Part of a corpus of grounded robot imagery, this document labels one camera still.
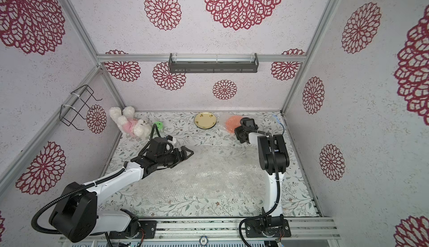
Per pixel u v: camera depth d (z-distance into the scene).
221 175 0.90
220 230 0.75
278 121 1.21
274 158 0.53
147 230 0.73
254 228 0.73
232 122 1.13
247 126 0.87
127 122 0.99
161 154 0.69
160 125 1.07
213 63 0.93
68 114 0.73
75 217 0.41
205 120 1.13
